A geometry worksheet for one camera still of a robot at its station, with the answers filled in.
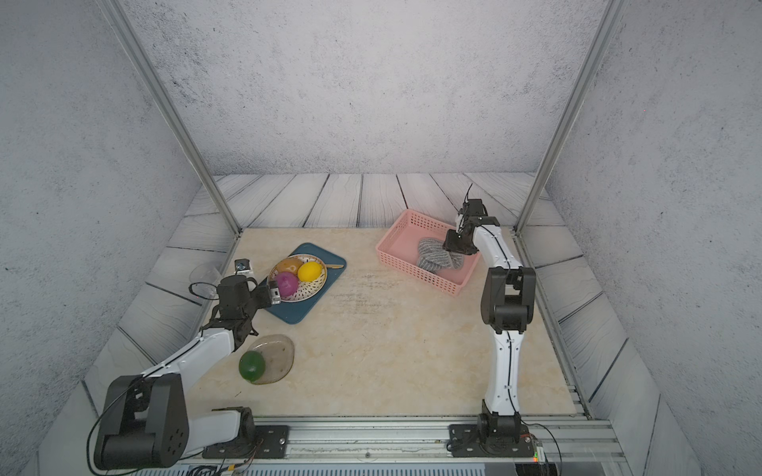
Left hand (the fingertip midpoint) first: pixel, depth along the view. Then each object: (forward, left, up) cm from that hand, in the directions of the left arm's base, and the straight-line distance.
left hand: (264, 281), depth 89 cm
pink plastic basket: (+25, -42, -12) cm, 50 cm away
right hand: (+16, -59, -2) cm, 61 cm away
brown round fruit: (+12, -3, -8) cm, 15 cm away
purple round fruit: (+4, -5, -6) cm, 9 cm away
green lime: (-22, 0, -8) cm, 23 cm away
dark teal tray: (-3, -7, -12) cm, 14 cm away
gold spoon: (+16, -18, -14) cm, 28 cm away
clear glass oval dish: (-17, -4, -14) cm, 23 cm away
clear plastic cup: (+9, +26, -11) cm, 30 cm away
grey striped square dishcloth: (+16, -53, -9) cm, 56 cm away
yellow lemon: (+10, -10, -8) cm, 16 cm away
